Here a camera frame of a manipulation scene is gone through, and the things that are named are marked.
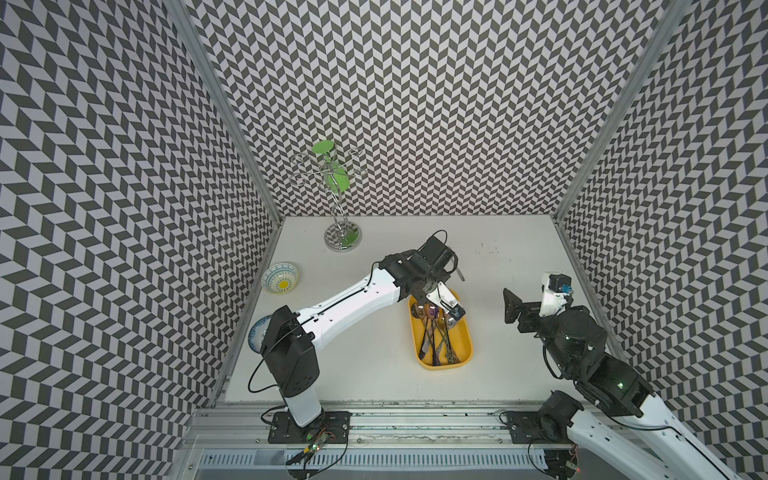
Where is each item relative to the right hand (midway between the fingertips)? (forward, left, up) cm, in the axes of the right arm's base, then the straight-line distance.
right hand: (523, 295), depth 70 cm
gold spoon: (-6, +15, -23) cm, 28 cm away
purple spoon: (+6, +20, -22) cm, 30 cm away
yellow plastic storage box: (-2, +18, -23) cm, 29 cm away
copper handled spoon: (+6, +23, -22) cm, 33 cm away
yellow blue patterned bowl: (+19, +70, -22) cm, 76 cm away
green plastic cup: (+41, +49, +4) cm, 64 cm away
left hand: (+9, +20, -5) cm, 23 cm away
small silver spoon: (+22, +8, -25) cm, 34 cm away
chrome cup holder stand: (+39, +52, -23) cm, 69 cm away
